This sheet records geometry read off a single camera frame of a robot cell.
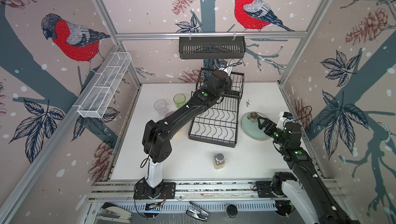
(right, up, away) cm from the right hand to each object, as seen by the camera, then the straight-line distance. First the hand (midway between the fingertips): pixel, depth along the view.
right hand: (262, 122), depth 80 cm
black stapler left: (-74, -39, -12) cm, 84 cm away
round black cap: (-21, -32, -20) cm, 43 cm away
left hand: (-19, +25, -4) cm, 32 cm away
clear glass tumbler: (-61, +7, +23) cm, 66 cm away
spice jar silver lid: (-24, -17, -7) cm, 30 cm away
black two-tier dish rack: (-22, -5, +14) cm, 27 cm away
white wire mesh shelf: (-82, +11, -10) cm, 84 cm away
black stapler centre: (-35, -38, -13) cm, 53 cm away
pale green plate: (-1, -7, +14) cm, 15 cm away
